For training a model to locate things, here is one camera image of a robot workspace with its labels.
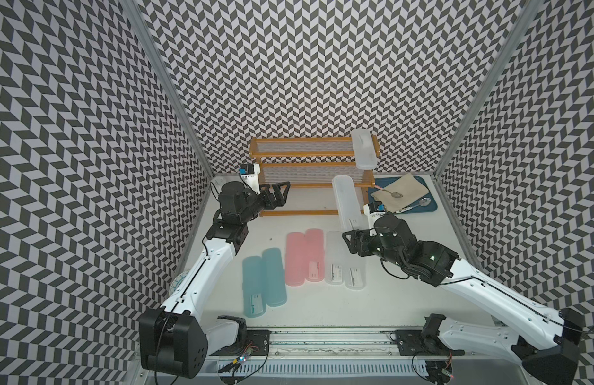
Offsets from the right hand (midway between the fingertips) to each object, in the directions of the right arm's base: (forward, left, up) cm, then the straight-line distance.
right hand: (354, 239), depth 72 cm
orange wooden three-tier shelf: (+28, +14, +5) cm, 31 cm away
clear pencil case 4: (+33, -7, +7) cm, 34 cm away
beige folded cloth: (+35, -28, -21) cm, 50 cm away
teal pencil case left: (-13, +32, -20) cm, 40 cm away
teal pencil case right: (-4, +27, -22) cm, 35 cm away
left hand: (+15, +23, +7) cm, 28 cm away
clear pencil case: (+4, +4, -21) cm, 22 cm away
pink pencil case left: (+3, +19, -20) cm, 28 cm away
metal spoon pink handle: (+34, -25, -21) cm, 47 cm away
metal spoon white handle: (+28, -36, -19) cm, 50 cm away
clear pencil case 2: (-2, -3, -21) cm, 21 cm away
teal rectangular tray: (+32, -17, -9) cm, 37 cm away
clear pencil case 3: (+6, +1, +6) cm, 9 cm away
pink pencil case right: (+5, +12, -22) cm, 25 cm away
